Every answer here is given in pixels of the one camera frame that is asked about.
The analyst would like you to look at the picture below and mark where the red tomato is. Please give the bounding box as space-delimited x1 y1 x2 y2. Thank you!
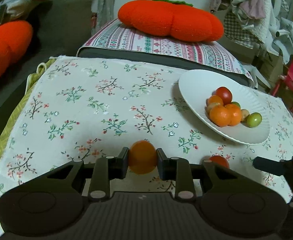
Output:
209 155 229 168
215 87 233 105

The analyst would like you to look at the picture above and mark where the orange mandarin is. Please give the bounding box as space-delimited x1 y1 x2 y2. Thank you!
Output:
225 103 242 126
209 105 231 127

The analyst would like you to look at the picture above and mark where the olive brown tomato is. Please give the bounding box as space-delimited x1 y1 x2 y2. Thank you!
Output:
241 109 249 122

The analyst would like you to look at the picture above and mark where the small orange tomato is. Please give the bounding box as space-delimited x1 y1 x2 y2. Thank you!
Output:
207 95 224 106

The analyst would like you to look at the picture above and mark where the yellow-green tomato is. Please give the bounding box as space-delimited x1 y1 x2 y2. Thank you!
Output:
206 102 221 114

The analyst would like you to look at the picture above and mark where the floral tablecloth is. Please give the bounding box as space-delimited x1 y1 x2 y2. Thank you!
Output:
0 55 293 238

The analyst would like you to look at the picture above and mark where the white paper plate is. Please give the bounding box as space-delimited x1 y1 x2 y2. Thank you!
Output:
178 70 271 145

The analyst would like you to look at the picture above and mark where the grey ottoman cushion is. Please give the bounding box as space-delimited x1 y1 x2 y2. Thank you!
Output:
77 47 254 88

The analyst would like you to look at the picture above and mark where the yellow-green mat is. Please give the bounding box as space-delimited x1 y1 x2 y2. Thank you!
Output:
0 57 57 176

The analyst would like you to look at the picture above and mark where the striped patterned cloth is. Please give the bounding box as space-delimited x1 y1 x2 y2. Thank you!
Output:
81 19 253 81

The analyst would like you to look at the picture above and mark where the grey sofa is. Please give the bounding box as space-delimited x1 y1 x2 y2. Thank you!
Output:
0 0 94 120

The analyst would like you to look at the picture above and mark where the red pumpkin cushion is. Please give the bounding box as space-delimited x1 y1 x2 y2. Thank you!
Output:
118 0 224 42

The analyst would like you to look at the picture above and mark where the pile of clothes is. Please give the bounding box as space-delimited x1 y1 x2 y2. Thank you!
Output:
210 0 293 64

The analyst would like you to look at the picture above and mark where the grey curtain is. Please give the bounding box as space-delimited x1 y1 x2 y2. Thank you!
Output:
96 0 115 30

